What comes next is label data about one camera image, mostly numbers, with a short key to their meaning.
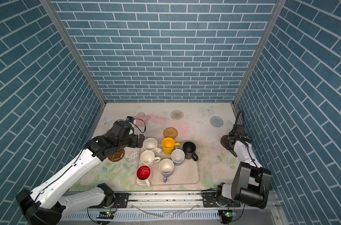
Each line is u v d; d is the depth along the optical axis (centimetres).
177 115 112
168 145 93
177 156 88
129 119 65
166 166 85
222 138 99
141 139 68
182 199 75
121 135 55
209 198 74
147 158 86
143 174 81
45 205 38
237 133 69
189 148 88
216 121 108
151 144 92
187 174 86
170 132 102
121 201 73
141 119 65
